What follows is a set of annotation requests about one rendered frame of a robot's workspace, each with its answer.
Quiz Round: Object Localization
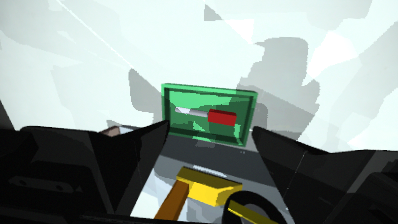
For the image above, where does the green tray floor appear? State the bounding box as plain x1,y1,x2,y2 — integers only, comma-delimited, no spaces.
169,88,250,138

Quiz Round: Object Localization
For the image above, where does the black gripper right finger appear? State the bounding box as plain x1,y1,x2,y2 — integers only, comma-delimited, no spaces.
251,126,398,224

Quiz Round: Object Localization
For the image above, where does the yellow wheel chock with orange handle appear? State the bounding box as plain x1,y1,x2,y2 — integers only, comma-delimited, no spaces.
154,166,243,221

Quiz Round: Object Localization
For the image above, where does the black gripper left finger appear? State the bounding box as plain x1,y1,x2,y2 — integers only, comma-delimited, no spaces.
20,120,170,216

